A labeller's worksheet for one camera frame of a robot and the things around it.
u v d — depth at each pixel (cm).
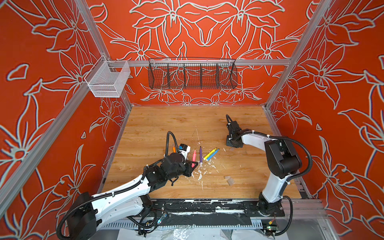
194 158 74
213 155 92
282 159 50
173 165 56
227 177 83
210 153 92
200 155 92
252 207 73
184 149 68
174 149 70
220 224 70
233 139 74
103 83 88
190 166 66
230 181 81
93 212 41
